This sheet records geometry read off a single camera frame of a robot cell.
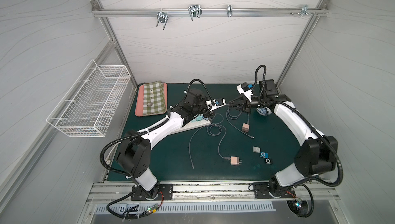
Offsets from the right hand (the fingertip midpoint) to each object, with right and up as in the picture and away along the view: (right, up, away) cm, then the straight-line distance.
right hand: (229, 104), depth 77 cm
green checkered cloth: (-46, +3, +34) cm, 57 cm away
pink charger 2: (+14, -16, +19) cm, 29 cm away
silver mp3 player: (+17, -27, +10) cm, 33 cm away
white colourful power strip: (-20, -14, +19) cm, 31 cm away
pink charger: (+4, -31, +5) cm, 32 cm away
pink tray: (-58, -6, +28) cm, 64 cm away
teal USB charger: (-15, -7, 0) cm, 17 cm away
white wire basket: (-65, -1, -9) cm, 66 cm away
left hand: (-5, 0, +3) cm, 6 cm away
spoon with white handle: (-51, -1, +31) cm, 60 cm away
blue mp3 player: (+21, -29, +8) cm, 36 cm away
